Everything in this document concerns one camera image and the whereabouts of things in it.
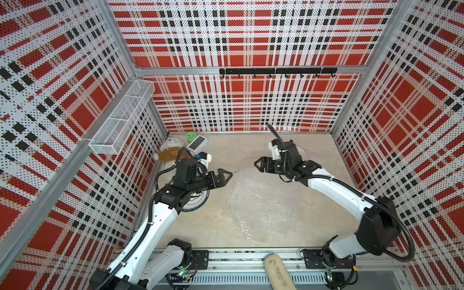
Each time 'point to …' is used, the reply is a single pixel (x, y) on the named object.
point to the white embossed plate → (196, 200)
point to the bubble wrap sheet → (265, 205)
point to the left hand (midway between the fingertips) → (227, 177)
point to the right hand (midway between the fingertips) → (263, 164)
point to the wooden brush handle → (277, 272)
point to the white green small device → (197, 144)
